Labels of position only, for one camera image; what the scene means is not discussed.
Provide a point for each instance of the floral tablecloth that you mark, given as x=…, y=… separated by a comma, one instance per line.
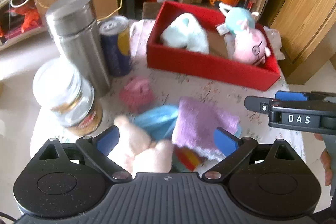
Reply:
x=169, y=87

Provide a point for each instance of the blue face mask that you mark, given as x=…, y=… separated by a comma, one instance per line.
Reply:
x=158, y=122

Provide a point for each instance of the purple quilted cloth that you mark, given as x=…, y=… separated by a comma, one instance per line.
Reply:
x=195, y=126

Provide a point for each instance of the person's right hand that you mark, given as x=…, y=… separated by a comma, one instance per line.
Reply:
x=326, y=163

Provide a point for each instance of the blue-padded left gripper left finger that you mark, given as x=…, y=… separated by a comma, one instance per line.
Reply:
x=96, y=150

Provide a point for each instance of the red cardboard box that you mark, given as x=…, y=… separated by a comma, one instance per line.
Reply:
x=197, y=64

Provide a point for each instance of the glass coffee jar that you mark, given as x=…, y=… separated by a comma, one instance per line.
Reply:
x=59, y=87

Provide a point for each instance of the red plastic bag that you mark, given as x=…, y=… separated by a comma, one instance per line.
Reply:
x=31, y=15

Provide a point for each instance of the light green towel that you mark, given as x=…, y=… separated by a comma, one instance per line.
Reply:
x=186, y=33

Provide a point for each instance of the pink pig plush toy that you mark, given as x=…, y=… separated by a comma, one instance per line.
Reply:
x=250, y=45

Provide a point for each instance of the wooden wardrobe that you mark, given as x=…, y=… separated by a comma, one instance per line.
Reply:
x=307, y=29

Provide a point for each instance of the stainless steel thermos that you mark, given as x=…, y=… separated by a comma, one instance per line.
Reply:
x=73, y=27

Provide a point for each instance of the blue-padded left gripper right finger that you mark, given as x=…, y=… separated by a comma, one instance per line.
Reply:
x=236, y=151

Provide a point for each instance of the pink knitted sock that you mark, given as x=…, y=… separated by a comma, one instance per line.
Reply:
x=136, y=94

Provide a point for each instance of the dark wooden stool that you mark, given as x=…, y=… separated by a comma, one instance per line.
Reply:
x=150, y=10

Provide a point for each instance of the blue yellow drink can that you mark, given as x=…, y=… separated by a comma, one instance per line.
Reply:
x=114, y=35

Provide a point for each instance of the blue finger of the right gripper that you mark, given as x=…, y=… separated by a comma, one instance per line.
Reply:
x=292, y=96

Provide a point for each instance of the beige plush toy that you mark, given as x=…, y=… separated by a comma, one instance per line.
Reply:
x=137, y=153

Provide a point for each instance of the white plastic bag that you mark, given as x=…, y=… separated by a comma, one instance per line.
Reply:
x=274, y=38

